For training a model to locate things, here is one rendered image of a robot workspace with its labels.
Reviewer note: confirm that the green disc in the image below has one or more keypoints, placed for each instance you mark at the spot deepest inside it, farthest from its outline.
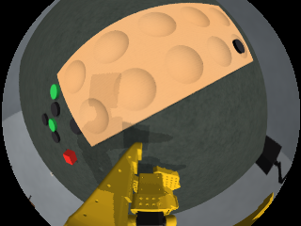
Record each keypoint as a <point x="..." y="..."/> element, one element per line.
<point x="55" y="90"/>
<point x="52" y="124"/>

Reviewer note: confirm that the red block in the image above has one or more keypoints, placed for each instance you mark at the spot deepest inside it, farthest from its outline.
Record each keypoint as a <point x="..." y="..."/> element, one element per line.
<point x="70" y="156"/>

